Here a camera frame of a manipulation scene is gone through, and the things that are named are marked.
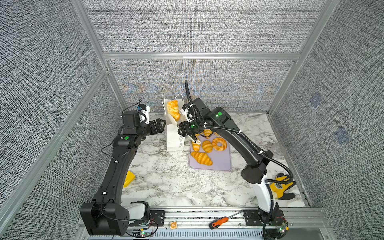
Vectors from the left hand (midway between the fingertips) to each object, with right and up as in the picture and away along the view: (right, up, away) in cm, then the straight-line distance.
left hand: (159, 122), depth 77 cm
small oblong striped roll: (+19, -16, +21) cm, 33 cm away
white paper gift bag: (+6, -11, +14) cm, 19 cm away
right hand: (+12, -4, -1) cm, 12 cm away
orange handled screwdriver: (+29, -48, -6) cm, 56 cm away
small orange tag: (+8, -49, -5) cm, 50 cm away
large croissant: (+23, -21, +13) cm, 34 cm away
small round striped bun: (+26, -15, +20) cm, 36 cm away
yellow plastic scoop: (-19, -32, +10) cm, 39 cm away
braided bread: (+7, +7, 0) cm, 10 cm away
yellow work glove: (+63, -36, +3) cm, 73 cm away
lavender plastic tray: (+35, -23, +18) cm, 46 cm away
